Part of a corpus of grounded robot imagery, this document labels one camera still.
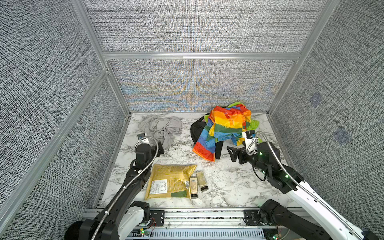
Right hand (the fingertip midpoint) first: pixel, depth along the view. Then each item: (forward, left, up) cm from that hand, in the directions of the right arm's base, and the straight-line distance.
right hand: (234, 144), depth 72 cm
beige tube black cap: (-13, +20, -21) cm, 32 cm away
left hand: (+7, +44, -7) cm, 45 cm away
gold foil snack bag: (-11, +33, -17) cm, 38 cm away
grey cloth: (+25, +40, -18) cm, 50 cm away
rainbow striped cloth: (+27, 0, -13) cm, 30 cm away
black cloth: (+27, +18, -20) cm, 38 cm away
